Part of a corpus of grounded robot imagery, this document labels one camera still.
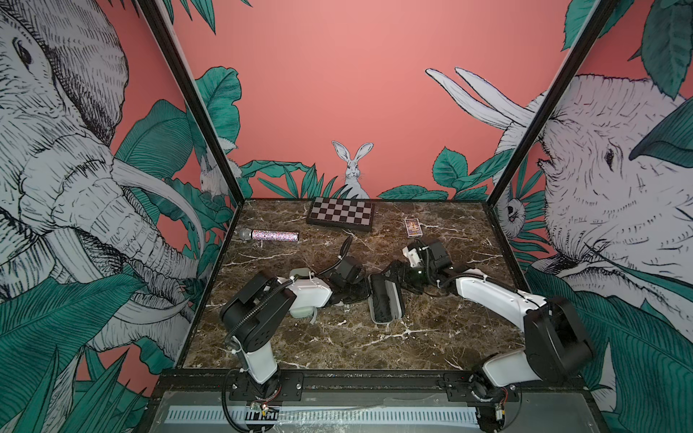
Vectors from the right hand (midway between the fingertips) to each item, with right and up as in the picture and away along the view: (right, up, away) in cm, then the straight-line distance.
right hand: (386, 276), depth 84 cm
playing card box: (+14, +15, +26) cm, 34 cm away
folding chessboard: (-16, +21, +29) cm, 40 cm away
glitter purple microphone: (-47, +12, +20) cm, 52 cm away
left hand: (-3, -6, +6) cm, 9 cm away
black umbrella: (-1, -9, +3) cm, 9 cm away
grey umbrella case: (+3, -7, -3) cm, 8 cm away
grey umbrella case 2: (-20, 0, -23) cm, 31 cm away
